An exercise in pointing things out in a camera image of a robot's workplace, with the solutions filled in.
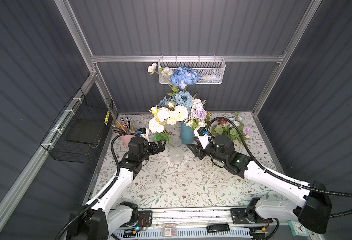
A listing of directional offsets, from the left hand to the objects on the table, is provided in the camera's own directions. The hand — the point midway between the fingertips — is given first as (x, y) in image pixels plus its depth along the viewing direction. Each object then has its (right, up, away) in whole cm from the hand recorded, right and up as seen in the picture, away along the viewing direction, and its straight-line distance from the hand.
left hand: (160, 141), depth 82 cm
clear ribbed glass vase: (+9, -9, +7) cm, 14 cm away
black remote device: (+29, -39, -12) cm, 50 cm away
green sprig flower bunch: (+41, +8, +23) cm, 48 cm away
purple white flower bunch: (+21, +13, -7) cm, 25 cm away
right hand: (+17, 0, -8) cm, 19 cm away
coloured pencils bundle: (-26, +8, +17) cm, 32 cm away
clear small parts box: (+6, -40, -13) cm, 43 cm away
